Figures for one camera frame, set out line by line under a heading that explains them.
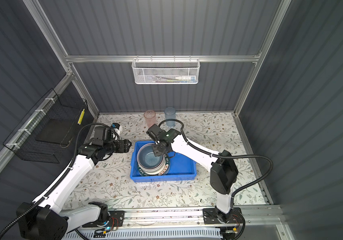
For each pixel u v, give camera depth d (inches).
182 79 35.6
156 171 32.4
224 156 18.9
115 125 28.0
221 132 42.7
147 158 34.0
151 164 33.2
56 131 28.3
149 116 41.7
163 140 22.4
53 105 30.4
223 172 17.9
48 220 14.8
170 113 43.0
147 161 33.3
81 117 32.5
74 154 20.3
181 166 34.8
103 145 23.4
